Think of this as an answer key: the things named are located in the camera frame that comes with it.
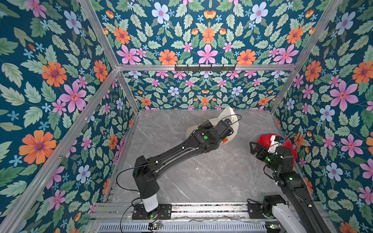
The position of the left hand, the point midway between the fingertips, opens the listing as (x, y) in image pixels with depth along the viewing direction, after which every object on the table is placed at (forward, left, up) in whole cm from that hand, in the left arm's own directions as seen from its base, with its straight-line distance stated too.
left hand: (211, 128), depth 76 cm
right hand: (-8, -25, -6) cm, 26 cm away
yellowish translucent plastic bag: (+3, -10, +6) cm, 12 cm away
